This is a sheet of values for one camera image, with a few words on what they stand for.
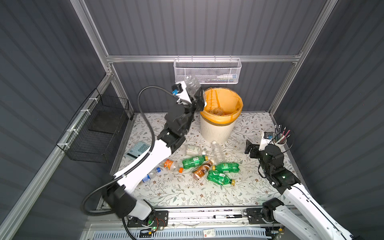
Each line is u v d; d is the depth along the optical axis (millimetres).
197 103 559
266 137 641
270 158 548
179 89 510
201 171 846
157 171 867
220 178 844
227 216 738
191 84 569
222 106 1051
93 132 735
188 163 904
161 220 721
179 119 475
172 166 908
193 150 917
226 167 861
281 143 915
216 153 968
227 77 904
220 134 917
